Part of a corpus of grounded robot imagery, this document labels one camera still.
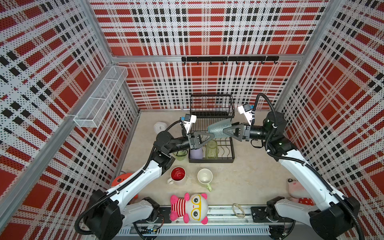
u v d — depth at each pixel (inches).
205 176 33.6
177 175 33.3
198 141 21.2
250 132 21.7
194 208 27.2
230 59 35.0
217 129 22.9
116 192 16.5
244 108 22.6
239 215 28.5
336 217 14.7
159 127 38.9
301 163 18.3
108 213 15.1
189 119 23.4
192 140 21.5
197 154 33.8
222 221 28.9
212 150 33.2
